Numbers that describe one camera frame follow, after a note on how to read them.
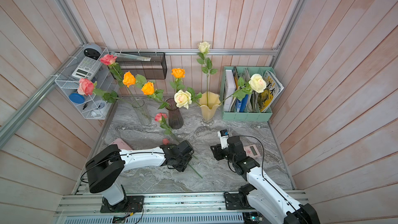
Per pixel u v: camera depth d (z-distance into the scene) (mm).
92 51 803
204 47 832
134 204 730
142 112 949
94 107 922
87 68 782
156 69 1073
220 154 729
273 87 928
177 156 659
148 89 711
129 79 713
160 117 1025
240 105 962
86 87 660
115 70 802
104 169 452
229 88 899
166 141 928
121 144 925
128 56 903
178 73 817
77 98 763
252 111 1071
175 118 1032
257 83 648
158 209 726
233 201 730
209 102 932
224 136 730
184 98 692
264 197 584
